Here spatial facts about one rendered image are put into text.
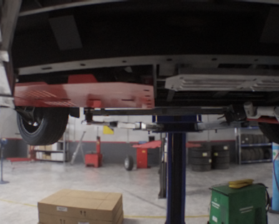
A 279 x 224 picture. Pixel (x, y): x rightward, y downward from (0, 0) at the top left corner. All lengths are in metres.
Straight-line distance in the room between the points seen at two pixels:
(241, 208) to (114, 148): 8.63
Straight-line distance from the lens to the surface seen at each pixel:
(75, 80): 0.91
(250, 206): 2.55
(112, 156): 10.43
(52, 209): 2.92
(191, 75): 0.78
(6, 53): 0.24
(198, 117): 2.55
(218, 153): 8.56
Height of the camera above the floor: 1.37
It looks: 8 degrees up
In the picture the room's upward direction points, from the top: straight up
